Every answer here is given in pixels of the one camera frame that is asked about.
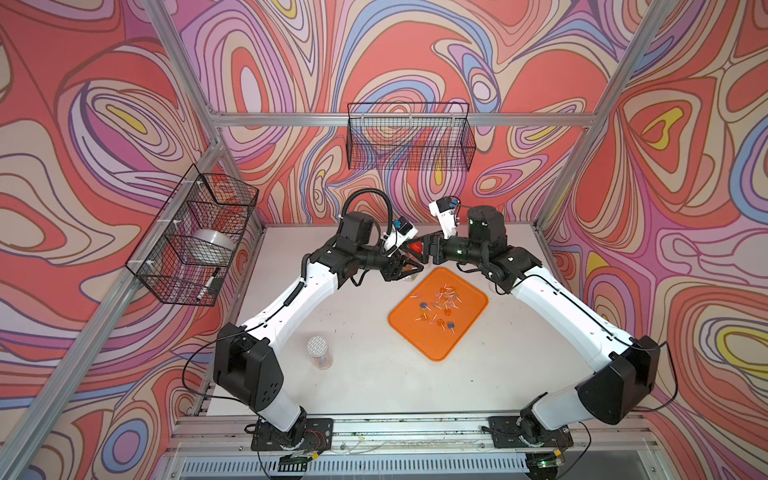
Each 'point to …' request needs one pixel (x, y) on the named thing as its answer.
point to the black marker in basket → (200, 295)
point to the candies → (440, 311)
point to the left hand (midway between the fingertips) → (417, 261)
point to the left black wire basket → (185, 253)
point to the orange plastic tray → (434, 341)
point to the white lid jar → (318, 348)
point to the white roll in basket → (210, 246)
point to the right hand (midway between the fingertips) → (411, 251)
